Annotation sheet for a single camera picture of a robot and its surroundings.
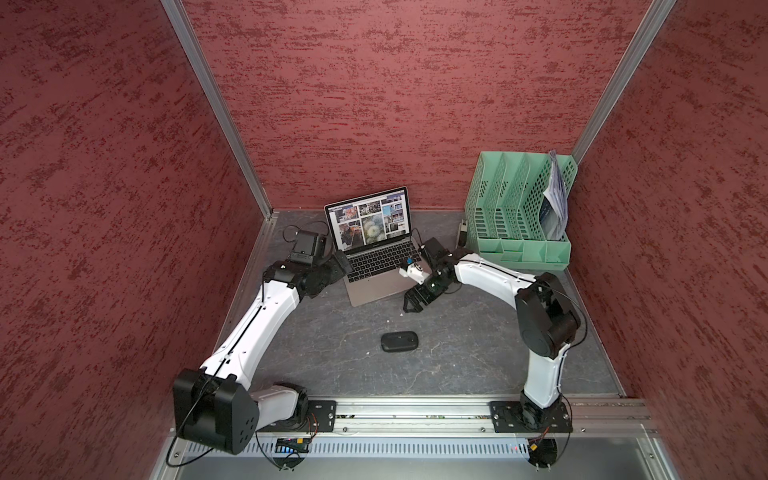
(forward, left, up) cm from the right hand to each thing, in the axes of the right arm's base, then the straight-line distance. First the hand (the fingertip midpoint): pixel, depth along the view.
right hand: (417, 301), depth 90 cm
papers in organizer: (+25, -46, +14) cm, 54 cm away
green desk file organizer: (+44, -39, -5) cm, 59 cm away
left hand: (+2, +23, +12) cm, 26 cm away
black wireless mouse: (-11, +6, -3) cm, 13 cm away
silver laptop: (+28, +15, +1) cm, 31 cm away
